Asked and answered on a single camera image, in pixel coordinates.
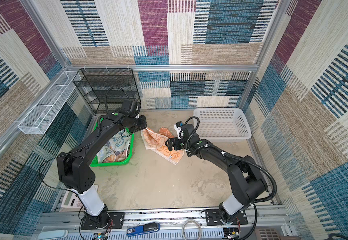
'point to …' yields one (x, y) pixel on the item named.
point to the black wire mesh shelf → (105, 89)
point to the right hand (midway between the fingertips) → (173, 143)
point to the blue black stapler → (134, 230)
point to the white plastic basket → (223, 124)
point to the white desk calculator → (71, 199)
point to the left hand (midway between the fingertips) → (148, 122)
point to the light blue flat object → (53, 234)
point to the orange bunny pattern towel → (156, 141)
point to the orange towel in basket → (114, 158)
